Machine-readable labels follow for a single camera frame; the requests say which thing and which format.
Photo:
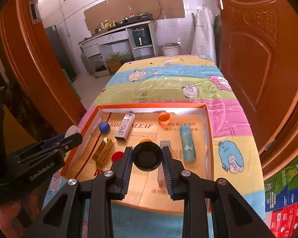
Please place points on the black bottle cap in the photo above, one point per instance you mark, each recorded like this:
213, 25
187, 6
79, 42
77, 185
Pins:
147, 156

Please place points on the teal lighter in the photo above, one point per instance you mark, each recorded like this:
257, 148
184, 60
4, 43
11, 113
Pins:
188, 149

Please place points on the orange rimmed cardboard tray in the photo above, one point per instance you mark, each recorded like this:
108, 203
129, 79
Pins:
144, 191

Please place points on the brown wooden door frame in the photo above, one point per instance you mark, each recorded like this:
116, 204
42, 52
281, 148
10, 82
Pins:
28, 58

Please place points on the white woven sack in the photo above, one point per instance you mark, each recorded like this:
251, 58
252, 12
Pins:
204, 36

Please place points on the red carton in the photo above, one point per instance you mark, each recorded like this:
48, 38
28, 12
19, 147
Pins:
284, 222

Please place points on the potted green plant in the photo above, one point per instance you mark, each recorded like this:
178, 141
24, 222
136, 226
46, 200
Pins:
114, 62

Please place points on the blue bottle cap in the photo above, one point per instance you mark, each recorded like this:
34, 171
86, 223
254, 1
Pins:
104, 127

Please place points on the yellow oil bottle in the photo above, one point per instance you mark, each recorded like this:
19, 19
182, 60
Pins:
107, 24

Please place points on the clear plastic lighter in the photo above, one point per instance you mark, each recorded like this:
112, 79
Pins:
161, 176

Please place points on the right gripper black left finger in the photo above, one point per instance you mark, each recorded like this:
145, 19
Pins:
63, 215

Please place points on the red bottle cap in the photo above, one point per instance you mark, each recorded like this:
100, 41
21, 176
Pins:
117, 156

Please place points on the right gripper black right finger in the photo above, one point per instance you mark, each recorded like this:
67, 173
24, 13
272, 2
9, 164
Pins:
209, 204

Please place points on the brown wooden door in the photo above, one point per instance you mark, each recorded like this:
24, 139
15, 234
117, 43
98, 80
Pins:
259, 58

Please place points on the dark green air fryer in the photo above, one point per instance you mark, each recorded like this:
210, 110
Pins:
141, 36

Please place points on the green blue beer carton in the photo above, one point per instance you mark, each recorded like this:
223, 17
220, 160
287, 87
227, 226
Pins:
281, 189

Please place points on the black gas stove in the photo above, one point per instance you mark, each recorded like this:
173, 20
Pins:
134, 19

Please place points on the yellow orange bottle cap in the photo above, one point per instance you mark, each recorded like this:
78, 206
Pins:
145, 140

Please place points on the white kitchen counter cabinet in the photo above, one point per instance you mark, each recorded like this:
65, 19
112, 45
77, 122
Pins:
99, 48

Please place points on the white bottle cap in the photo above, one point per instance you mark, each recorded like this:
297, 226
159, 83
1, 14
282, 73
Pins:
71, 131

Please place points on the gold small box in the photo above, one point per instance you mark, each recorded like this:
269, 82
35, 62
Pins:
102, 151

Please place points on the white plastic bucket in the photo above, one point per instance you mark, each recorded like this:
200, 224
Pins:
171, 49

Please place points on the white cartoon lighter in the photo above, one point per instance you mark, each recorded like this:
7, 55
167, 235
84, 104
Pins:
125, 126

